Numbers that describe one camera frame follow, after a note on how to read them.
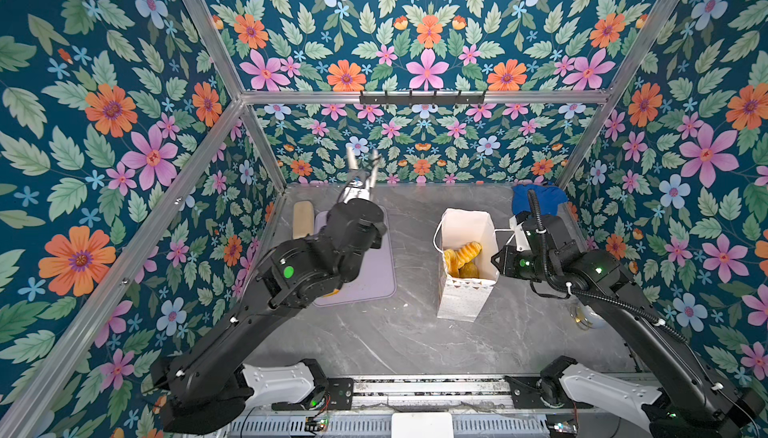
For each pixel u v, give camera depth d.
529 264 0.56
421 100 0.93
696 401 0.37
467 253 0.86
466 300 0.75
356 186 0.47
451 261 0.82
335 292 0.65
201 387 0.36
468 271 0.86
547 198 1.11
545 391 0.66
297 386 0.59
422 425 0.66
